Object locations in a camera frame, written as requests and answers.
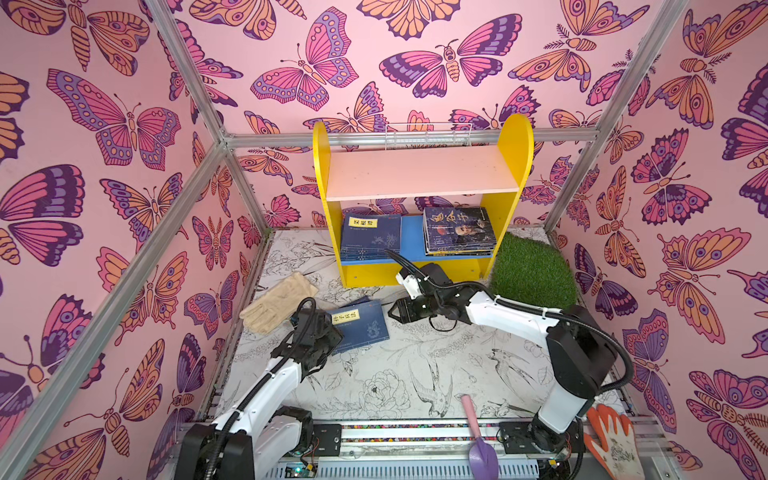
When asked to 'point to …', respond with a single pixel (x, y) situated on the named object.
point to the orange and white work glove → (620, 454)
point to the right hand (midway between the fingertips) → (394, 306)
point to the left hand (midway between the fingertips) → (338, 331)
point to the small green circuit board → (300, 471)
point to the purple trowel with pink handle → (483, 458)
